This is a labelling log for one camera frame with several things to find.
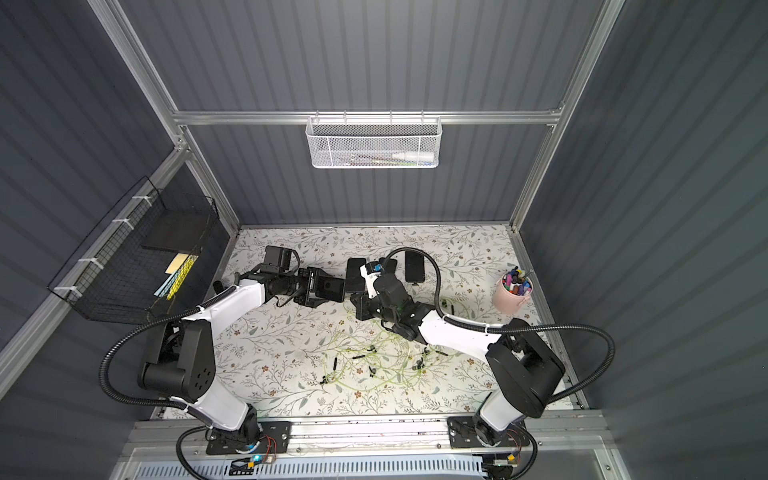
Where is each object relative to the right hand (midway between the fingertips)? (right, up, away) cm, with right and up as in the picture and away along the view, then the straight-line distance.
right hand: (354, 298), depth 82 cm
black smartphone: (+19, +7, +31) cm, 37 cm away
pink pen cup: (+46, +1, +6) cm, 46 cm away
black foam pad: (-49, +19, 0) cm, 53 cm away
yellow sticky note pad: (-45, +10, -5) cm, 47 cm away
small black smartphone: (-10, +1, +17) cm, 20 cm away
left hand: (-6, +3, +6) cm, 9 cm away
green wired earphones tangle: (+6, -19, +5) cm, 20 cm away
